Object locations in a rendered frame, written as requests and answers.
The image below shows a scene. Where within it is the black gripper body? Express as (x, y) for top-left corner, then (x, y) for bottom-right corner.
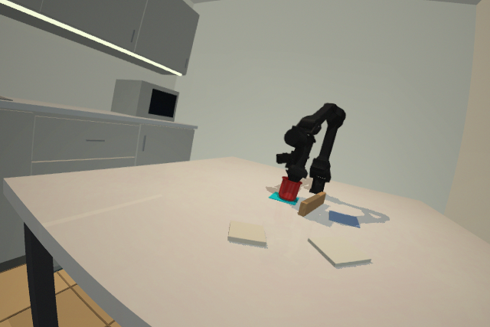
(285, 149), (310, 179)

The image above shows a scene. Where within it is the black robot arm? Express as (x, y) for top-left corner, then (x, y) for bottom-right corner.
(276, 103), (346, 194)

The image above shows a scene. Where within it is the red translucent cup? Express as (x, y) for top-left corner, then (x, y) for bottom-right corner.
(279, 176), (302, 201)

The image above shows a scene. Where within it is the beige square tile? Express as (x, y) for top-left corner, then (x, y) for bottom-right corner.
(227, 220), (266, 247)

